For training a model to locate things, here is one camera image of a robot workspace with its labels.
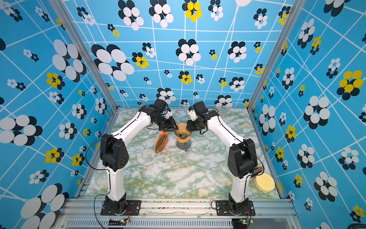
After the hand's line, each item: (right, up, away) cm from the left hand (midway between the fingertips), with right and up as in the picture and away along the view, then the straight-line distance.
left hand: (177, 128), depth 88 cm
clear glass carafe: (+3, -12, +4) cm, 13 cm away
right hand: (+8, 0, +2) cm, 8 cm away
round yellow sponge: (+49, -30, -9) cm, 58 cm away
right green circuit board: (+34, -46, -17) cm, 60 cm away
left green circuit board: (-31, -48, -16) cm, 59 cm away
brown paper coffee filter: (+3, -1, -1) cm, 3 cm away
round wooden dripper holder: (+3, -8, +2) cm, 9 cm away
